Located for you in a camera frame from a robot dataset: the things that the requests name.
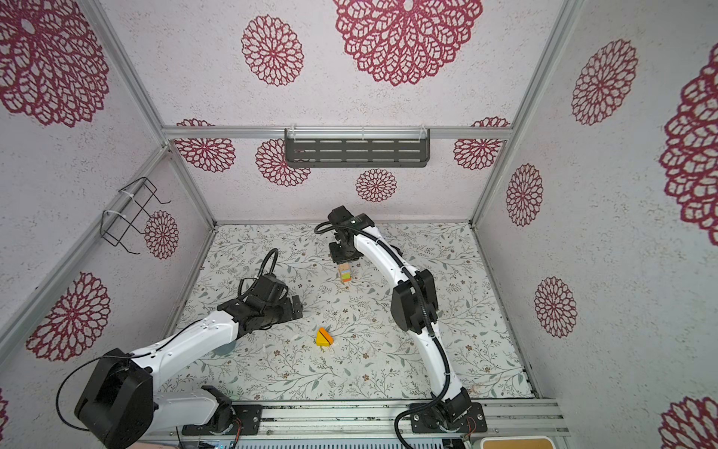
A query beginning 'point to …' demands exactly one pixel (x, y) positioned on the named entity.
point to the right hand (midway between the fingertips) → (341, 253)
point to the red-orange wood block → (346, 280)
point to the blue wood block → (346, 271)
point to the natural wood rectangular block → (345, 267)
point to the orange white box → (517, 442)
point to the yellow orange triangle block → (323, 338)
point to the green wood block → (346, 275)
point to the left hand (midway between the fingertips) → (290, 313)
